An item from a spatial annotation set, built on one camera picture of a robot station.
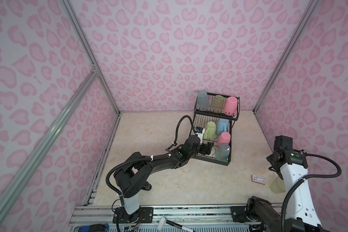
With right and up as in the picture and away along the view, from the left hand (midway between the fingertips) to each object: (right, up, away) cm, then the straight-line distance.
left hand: (209, 141), depth 84 cm
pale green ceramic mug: (+3, +5, +12) cm, 14 cm away
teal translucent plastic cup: (+8, -7, +2) cm, 11 cm away
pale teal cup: (-2, +23, +8) cm, 25 cm away
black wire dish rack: (+5, +17, +6) cm, 19 cm away
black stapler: (-36, -24, -4) cm, 43 cm away
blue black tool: (-58, -39, -15) cm, 71 cm away
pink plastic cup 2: (+10, +2, +6) cm, 12 cm away
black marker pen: (-25, -36, -15) cm, 46 cm away
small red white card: (+28, -22, 0) cm, 35 cm away
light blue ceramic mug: (+12, +9, +14) cm, 21 cm away
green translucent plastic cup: (+6, +23, +7) cm, 25 cm away
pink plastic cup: (+13, +21, +2) cm, 25 cm away
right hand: (+32, -10, -10) cm, 35 cm away
